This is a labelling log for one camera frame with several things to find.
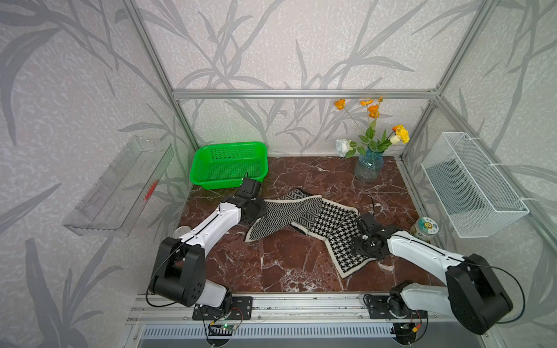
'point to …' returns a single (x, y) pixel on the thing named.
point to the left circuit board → (223, 329)
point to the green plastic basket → (224, 165)
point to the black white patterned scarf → (323, 217)
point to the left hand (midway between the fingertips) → (264, 209)
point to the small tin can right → (425, 228)
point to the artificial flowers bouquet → (373, 140)
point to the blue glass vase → (368, 167)
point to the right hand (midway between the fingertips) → (358, 249)
